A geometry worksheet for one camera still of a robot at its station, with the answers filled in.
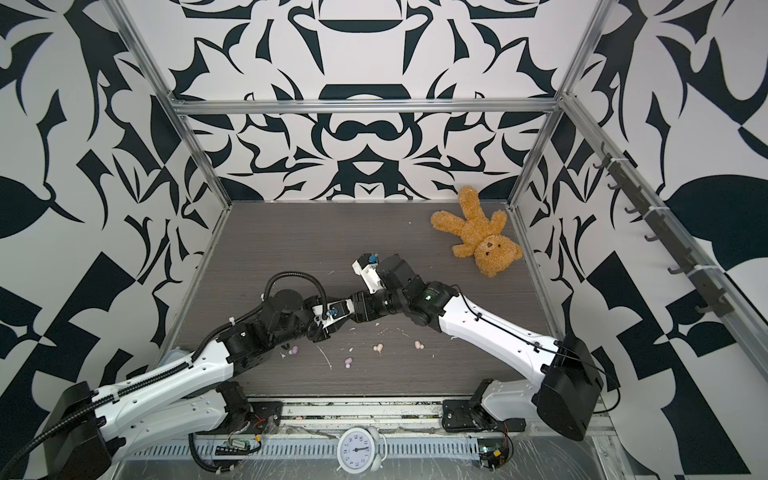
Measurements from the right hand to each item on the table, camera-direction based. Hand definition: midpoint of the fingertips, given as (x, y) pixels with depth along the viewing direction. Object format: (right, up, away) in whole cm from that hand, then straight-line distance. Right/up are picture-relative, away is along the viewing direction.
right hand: (346, 308), depth 71 cm
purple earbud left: (-16, -15, +13) cm, 26 cm away
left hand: (-1, +2, +3) cm, 4 cm away
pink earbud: (+7, -14, +13) cm, 21 cm away
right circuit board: (+34, -35, 0) cm, 49 cm away
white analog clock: (+4, -31, -3) cm, 31 cm away
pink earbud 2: (+18, -14, +13) cm, 26 cm away
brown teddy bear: (+41, +17, +30) cm, 54 cm away
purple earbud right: (-1, -17, +11) cm, 21 cm away
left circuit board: (-26, -31, -3) cm, 40 cm away
